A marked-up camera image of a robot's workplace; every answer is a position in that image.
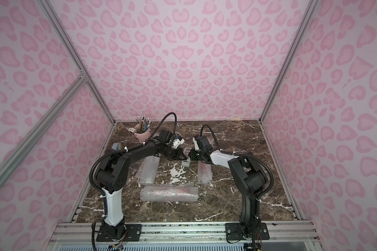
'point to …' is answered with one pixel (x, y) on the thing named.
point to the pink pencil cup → (142, 136)
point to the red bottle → (178, 191)
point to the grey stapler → (117, 146)
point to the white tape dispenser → (186, 152)
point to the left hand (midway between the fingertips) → (188, 158)
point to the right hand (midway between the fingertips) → (192, 154)
